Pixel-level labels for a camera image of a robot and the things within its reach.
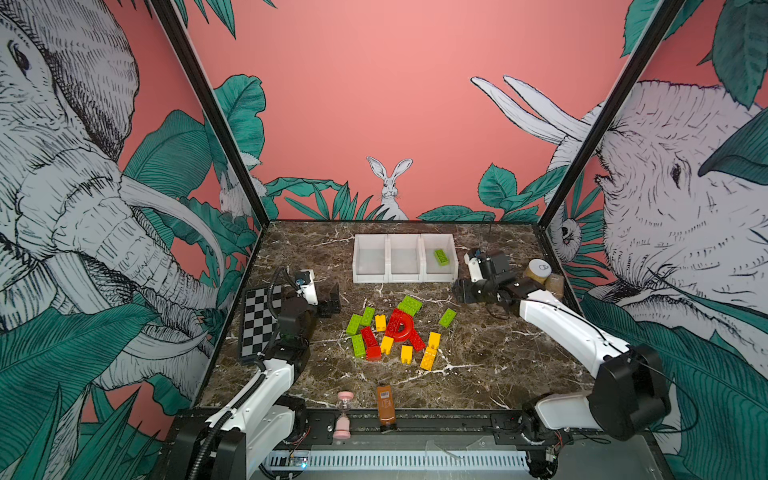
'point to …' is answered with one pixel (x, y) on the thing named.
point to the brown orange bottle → (386, 405)
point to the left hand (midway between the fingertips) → (323, 280)
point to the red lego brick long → (417, 341)
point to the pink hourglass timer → (342, 431)
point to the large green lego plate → (409, 306)
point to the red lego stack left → (373, 350)
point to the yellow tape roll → (538, 270)
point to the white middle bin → (405, 258)
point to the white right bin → (431, 271)
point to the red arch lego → (400, 325)
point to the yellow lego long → (428, 359)
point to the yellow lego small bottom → (406, 354)
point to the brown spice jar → (555, 283)
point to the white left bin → (370, 258)
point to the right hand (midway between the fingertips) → (459, 284)
